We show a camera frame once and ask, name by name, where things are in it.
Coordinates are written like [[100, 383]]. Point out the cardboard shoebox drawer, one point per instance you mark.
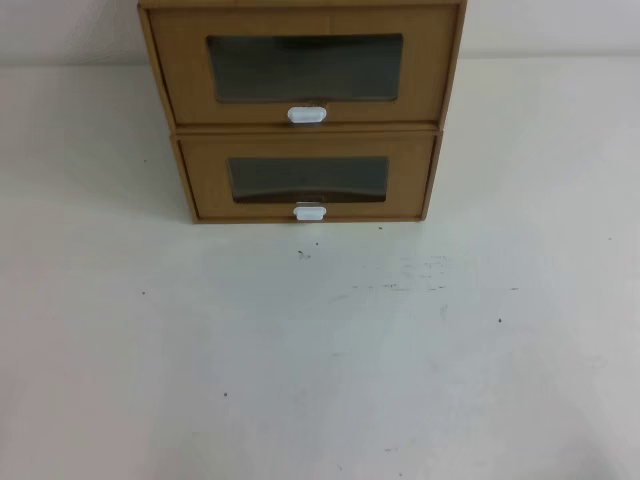
[[205, 185], [180, 65]]

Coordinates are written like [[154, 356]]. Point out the white drawer handle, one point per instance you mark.
[[306, 114], [309, 213]]

